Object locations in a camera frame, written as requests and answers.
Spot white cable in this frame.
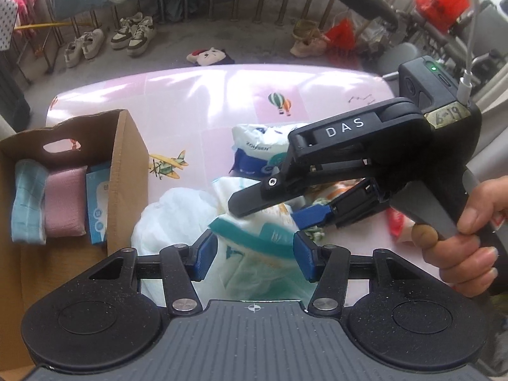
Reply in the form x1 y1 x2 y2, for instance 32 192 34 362
456 0 483 102

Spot red black plush doll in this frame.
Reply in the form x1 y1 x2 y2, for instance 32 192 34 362
186 47 235 67

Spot metal balcony railing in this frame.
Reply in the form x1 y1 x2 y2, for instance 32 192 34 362
12 0 358 84

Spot pink slippers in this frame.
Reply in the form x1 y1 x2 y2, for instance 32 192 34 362
290 37 330 58

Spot white plastic bag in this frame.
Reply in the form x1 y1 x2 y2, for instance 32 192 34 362
131 177 322 306

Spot person's right hand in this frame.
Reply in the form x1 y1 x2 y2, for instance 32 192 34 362
411 178 508 298

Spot grey round seat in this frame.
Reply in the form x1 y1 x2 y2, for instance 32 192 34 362
377 42 419 76

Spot yellow pole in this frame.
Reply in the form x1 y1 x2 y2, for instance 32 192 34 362
14 22 76 30

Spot pink printed tablecloth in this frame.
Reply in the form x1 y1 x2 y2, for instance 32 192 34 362
45 63 399 302

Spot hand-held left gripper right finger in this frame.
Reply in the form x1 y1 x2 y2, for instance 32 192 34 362
293 231 427 315

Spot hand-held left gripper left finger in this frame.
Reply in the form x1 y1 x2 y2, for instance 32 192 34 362
85 228 219 315

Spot brown white sneaker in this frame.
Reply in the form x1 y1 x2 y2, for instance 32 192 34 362
110 13 144 50

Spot large red plastic bag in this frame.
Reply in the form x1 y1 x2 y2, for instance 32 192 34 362
415 0 469 34

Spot blue edged flat pack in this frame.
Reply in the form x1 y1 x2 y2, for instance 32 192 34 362
85 162 114 245

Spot pink wet wipes pack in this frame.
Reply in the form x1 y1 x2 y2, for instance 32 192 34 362
387 208 417 244

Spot wheelchair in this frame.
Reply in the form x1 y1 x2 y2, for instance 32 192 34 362
397 0 508 100

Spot black padded seat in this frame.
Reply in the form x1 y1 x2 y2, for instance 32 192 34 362
331 0 399 30

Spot pink towel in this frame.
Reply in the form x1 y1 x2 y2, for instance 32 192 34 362
43 167 88 238

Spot small red bag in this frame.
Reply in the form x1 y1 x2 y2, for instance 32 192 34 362
326 20 358 58

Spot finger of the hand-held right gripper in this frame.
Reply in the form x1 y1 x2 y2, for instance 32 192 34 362
228 158 376 219
291 178 393 231

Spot white blue tissue pack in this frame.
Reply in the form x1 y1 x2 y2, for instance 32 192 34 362
230 122 302 179

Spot brown cardboard box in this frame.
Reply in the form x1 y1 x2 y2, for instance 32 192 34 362
0 109 149 381

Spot straw basket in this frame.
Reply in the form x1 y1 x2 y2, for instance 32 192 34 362
293 19 324 42

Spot blue checked towel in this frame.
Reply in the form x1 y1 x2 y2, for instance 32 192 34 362
11 159 50 244

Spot black white sneakers pair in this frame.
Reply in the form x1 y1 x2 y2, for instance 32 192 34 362
127 17 155 57

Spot white star print cloth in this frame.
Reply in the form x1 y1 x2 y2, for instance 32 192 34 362
0 0 18 51

